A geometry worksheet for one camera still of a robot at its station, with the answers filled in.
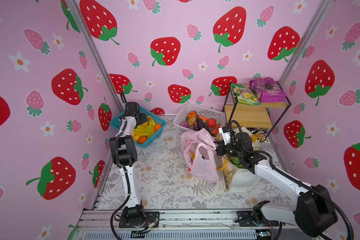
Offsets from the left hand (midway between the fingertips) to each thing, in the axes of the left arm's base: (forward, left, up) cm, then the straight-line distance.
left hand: (141, 119), depth 106 cm
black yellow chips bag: (-12, -81, -1) cm, 82 cm away
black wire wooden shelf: (-5, -74, +10) cm, 75 cm away
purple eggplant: (+1, -43, -6) cm, 43 cm away
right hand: (-28, -46, +10) cm, 55 cm away
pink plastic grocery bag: (-40, -38, +23) cm, 60 cm away
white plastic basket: (+12, -31, -1) cm, 33 cm away
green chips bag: (-39, -57, +12) cm, 70 cm away
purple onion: (0, -32, -5) cm, 32 cm away
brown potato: (+3, -37, -4) cm, 37 cm away
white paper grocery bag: (-45, -63, +2) cm, 77 cm away
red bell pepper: (0, -52, -3) cm, 52 cm away
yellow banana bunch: (-7, -4, -4) cm, 9 cm away
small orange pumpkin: (+10, -37, -4) cm, 39 cm away
